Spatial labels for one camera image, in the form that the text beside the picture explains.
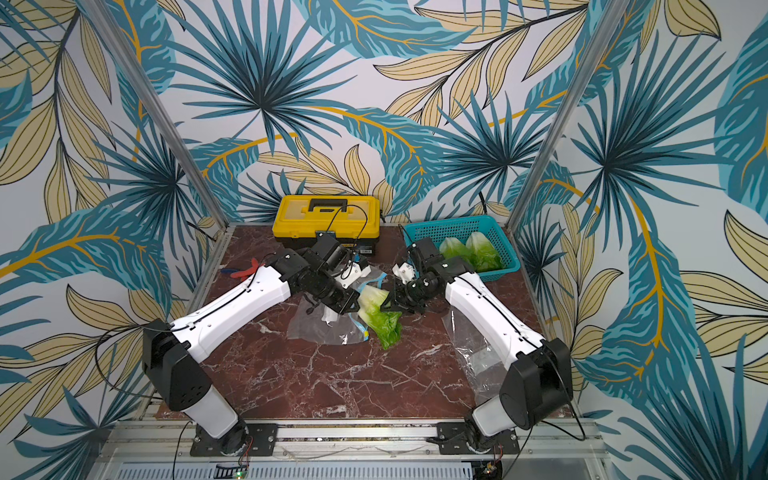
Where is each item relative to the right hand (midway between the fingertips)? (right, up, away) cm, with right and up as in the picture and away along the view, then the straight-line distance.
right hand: (383, 308), depth 77 cm
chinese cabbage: (+1, -3, -5) cm, 6 cm away
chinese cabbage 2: (+33, +14, +24) cm, 43 cm away
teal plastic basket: (+20, +22, +33) cm, 45 cm away
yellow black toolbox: (-10, +26, +24) cm, 36 cm away
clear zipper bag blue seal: (-23, -8, +19) cm, 30 cm away
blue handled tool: (-55, +8, +28) cm, 62 cm away
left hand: (-7, -1, -1) cm, 7 cm away
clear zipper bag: (+29, -18, +9) cm, 35 cm away
